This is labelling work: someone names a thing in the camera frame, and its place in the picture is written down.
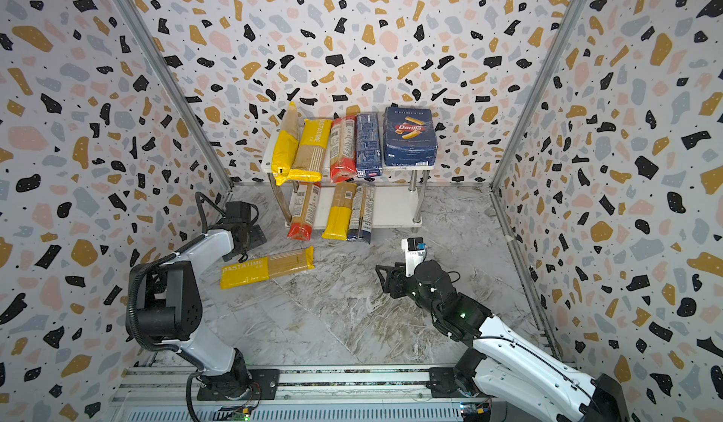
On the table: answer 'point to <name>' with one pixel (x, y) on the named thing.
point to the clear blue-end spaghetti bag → (361, 215)
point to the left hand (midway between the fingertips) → (245, 237)
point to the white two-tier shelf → (398, 200)
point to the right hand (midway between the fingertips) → (381, 263)
